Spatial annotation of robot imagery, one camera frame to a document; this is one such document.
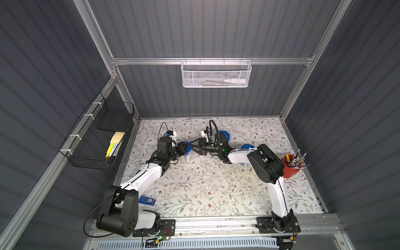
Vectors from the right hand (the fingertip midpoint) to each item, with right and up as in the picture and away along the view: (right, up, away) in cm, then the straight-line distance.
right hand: (191, 145), depth 86 cm
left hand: (0, -2, 0) cm, 2 cm away
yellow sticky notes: (-35, +2, -13) cm, 38 cm away
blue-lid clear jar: (-1, -1, +1) cm, 2 cm away
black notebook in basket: (-39, +14, -5) cm, 42 cm away
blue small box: (-23, -27, -7) cm, 36 cm away
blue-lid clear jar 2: (+21, +7, +8) cm, 23 cm away
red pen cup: (+52, -8, -9) cm, 53 cm away
